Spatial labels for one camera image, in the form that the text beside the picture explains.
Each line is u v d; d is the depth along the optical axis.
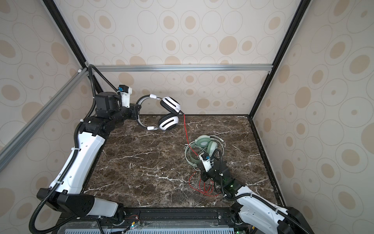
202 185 0.85
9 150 0.51
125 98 0.59
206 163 0.71
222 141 0.90
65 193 0.38
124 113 0.59
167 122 0.63
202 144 0.99
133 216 0.73
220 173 0.60
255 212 0.50
